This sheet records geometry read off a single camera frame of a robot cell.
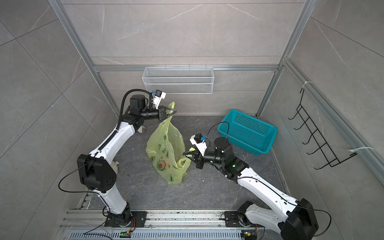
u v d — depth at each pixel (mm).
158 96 686
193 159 642
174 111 751
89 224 732
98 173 461
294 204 408
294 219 377
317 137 670
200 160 591
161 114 684
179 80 1003
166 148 769
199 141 584
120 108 612
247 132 1103
